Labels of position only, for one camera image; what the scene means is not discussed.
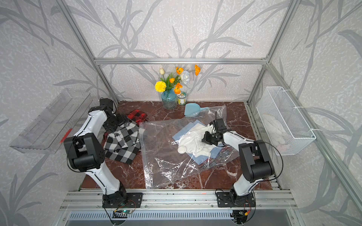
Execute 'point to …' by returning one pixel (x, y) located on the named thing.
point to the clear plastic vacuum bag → (173, 152)
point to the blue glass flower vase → (169, 99)
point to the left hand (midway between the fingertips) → (122, 123)
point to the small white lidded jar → (181, 98)
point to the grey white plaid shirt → (124, 144)
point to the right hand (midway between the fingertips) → (201, 139)
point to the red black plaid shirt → (136, 116)
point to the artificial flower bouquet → (173, 80)
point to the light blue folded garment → (197, 159)
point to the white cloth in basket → (280, 140)
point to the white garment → (192, 140)
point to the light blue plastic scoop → (192, 109)
